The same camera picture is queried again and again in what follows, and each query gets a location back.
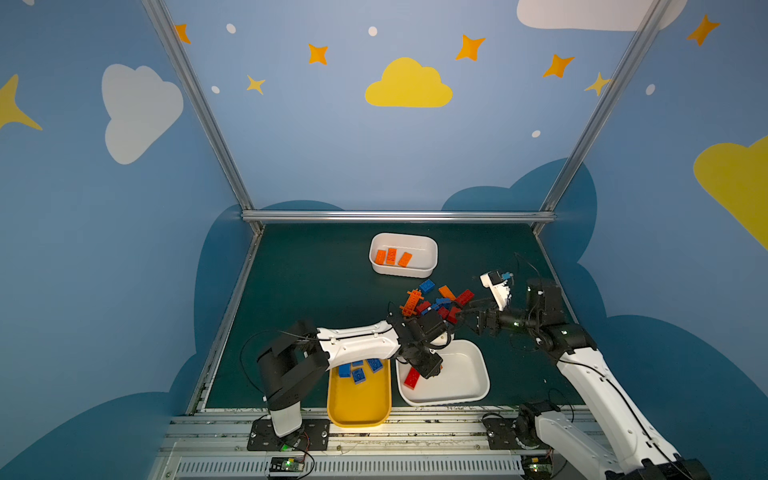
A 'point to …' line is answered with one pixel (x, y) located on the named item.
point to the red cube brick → (441, 367)
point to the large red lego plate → (465, 297)
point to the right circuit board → (536, 466)
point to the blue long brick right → (445, 301)
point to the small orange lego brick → (380, 257)
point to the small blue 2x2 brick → (359, 376)
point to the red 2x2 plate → (443, 312)
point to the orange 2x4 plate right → (446, 293)
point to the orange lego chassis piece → (413, 300)
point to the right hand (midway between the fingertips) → (468, 307)
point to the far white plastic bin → (424, 251)
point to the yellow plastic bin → (367, 403)
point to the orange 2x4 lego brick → (391, 256)
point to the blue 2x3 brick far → (427, 286)
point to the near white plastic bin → (464, 375)
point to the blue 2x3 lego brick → (358, 363)
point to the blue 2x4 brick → (375, 364)
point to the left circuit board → (287, 464)
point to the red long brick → (423, 306)
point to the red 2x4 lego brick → (412, 378)
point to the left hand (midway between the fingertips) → (435, 364)
